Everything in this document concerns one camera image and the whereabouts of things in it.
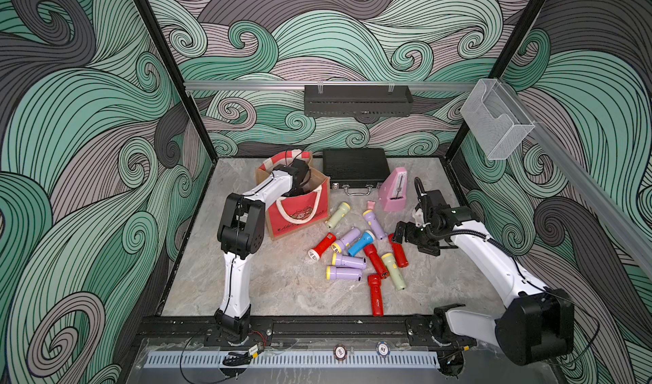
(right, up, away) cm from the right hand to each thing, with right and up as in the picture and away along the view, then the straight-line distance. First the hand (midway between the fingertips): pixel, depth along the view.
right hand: (403, 243), depth 81 cm
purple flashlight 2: (-18, -1, +10) cm, 20 cm away
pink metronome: (+1, +16, +15) cm, 22 cm away
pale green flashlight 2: (-18, +10, +17) cm, 27 cm away
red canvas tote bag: (-37, +8, +3) cm, 39 cm away
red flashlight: (-10, -12, -1) cm, 16 cm away
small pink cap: (-7, +10, +20) cm, 24 cm away
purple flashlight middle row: (-21, -7, +4) cm, 23 cm away
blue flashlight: (-10, -1, +9) cm, 14 cm away
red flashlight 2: (-6, -9, +3) cm, 11 cm away
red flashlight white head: (-28, -4, +5) cm, 29 cm away
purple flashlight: (-6, +3, +15) cm, 16 cm away
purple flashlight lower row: (-23, -10, +1) cm, 25 cm away
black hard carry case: (-12, +25, +26) cm, 38 cm away
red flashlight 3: (+1, -5, +7) cm, 9 cm away
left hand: (-37, +11, +17) cm, 42 cm away
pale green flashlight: (-3, -10, +1) cm, 10 cm away
